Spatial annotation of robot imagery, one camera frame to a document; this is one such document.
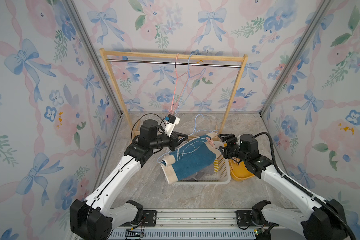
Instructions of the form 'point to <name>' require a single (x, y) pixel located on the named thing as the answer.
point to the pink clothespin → (210, 141)
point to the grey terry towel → (195, 177)
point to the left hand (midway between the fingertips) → (187, 136)
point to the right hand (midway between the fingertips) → (218, 138)
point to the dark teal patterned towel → (194, 155)
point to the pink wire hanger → (176, 84)
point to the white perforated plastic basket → (222, 176)
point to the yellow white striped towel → (216, 164)
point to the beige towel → (169, 175)
